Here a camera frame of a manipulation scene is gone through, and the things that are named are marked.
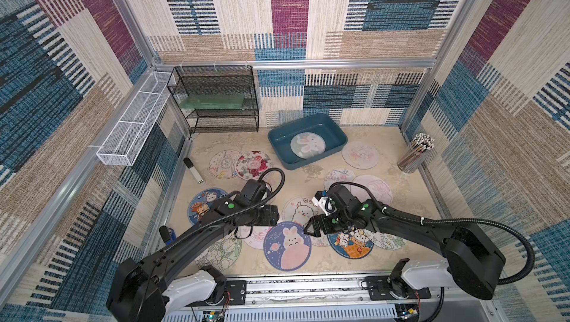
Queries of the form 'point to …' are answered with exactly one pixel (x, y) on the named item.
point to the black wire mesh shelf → (214, 93)
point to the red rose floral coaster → (251, 165)
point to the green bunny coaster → (308, 145)
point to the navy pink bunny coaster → (286, 246)
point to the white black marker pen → (194, 171)
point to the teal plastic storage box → (280, 139)
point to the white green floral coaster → (385, 241)
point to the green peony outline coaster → (223, 255)
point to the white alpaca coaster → (300, 209)
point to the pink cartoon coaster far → (360, 155)
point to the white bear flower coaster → (323, 240)
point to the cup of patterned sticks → (411, 161)
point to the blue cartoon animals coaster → (352, 245)
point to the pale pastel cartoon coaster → (223, 164)
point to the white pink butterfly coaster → (339, 175)
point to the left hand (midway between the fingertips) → (273, 215)
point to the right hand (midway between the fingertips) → (317, 231)
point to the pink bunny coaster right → (380, 191)
